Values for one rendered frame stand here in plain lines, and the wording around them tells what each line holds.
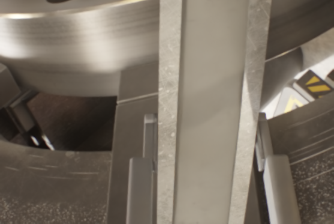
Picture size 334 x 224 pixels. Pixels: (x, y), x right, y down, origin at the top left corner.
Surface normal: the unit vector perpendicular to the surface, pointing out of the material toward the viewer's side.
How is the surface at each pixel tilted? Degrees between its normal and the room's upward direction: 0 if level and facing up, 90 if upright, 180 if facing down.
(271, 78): 93
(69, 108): 94
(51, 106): 94
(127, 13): 44
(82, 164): 90
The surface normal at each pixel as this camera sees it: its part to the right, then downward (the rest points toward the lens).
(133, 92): -0.28, -0.73
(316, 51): -0.73, 0.58
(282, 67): 0.61, 0.19
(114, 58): -0.16, 0.68
